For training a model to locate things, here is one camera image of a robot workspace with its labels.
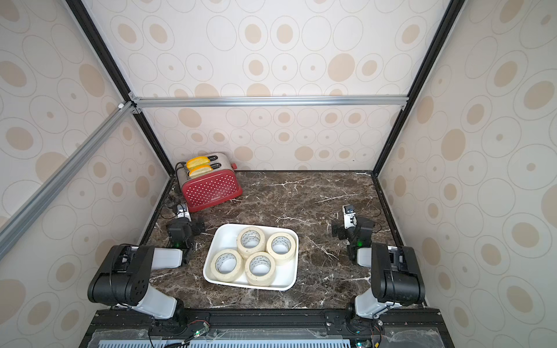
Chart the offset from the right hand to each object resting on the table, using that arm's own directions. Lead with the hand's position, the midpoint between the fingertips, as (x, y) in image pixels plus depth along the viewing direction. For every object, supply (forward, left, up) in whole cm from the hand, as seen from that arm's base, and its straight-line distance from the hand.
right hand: (343, 218), depth 94 cm
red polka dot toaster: (+9, +59, +13) cm, 61 cm away
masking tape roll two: (-13, +26, -4) cm, 29 cm away
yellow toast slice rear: (+16, +65, +18) cm, 69 cm away
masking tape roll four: (-22, +34, -4) cm, 41 cm away
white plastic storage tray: (-9, +52, -3) cm, 53 cm away
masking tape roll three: (-21, +48, -5) cm, 53 cm away
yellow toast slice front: (+11, +62, +17) cm, 65 cm away
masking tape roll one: (-10, +40, -3) cm, 41 cm away
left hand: (-3, +66, +5) cm, 66 cm away
